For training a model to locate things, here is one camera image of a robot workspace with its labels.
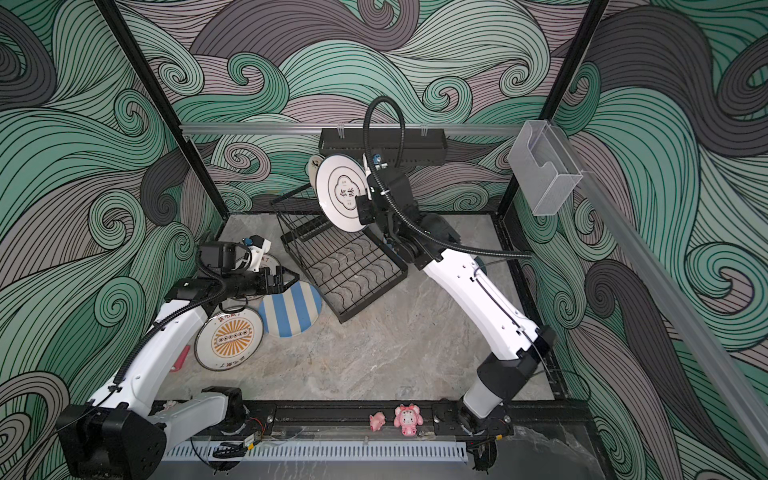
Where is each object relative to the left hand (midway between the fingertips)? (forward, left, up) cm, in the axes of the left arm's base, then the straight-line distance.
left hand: (287, 275), depth 77 cm
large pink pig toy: (-29, -32, -17) cm, 47 cm away
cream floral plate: (+33, -3, +12) cm, 35 cm away
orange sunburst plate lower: (-10, +20, -20) cm, 30 cm away
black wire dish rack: (+15, -15, -18) cm, 27 cm away
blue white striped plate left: (-1, +3, -20) cm, 21 cm away
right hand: (+9, -23, +23) cm, 33 cm away
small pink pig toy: (-30, -25, -17) cm, 43 cm away
